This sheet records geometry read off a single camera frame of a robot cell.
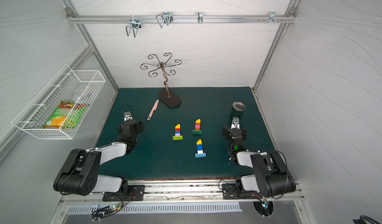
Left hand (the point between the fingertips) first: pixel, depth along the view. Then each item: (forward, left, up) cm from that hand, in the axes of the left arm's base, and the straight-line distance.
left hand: (131, 122), depth 91 cm
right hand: (0, -66, -1) cm, 66 cm away
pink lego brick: (+2, -41, -6) cm, 42 cm away
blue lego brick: (-3, -29, -6) cm, 29 cm away
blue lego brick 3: (-13, -43, -6) cm, 45 cm away
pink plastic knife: (+17, -9, -8) cm, 21 cm away
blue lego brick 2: (-12, -42, -7) cm, 45 cm away
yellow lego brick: (+1, -28, -6) cm, 29 cm away
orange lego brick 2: (0, -41, -7) cm, 42 cm away
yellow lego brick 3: (-9, -43, -6) cm, 44 cm away
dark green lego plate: (-1, -41, -8) cm, 42 cm away
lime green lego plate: (-6, -29, -8) cm, 30 cm away
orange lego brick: (+4, -41, -7) cm, 42 cm away
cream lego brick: (-15, -43, -6) cm, 46 cm away
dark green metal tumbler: (+9, -67, +2) cm, 68 cm away
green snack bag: (-13, +15, +26) cm, 33 cm away
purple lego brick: (-4, -29, -7) cm, 30 cm away
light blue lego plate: (-17, -43, -8) cm, 46 cm away
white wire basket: (+8, +24, +24) cm, 34 cm away
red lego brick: (0, -28, -7) cm, 29 cm away
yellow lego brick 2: (+6, -42, -6) cm, 43 cm away
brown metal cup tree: (+29, -17, -7) cm, 34 cm away
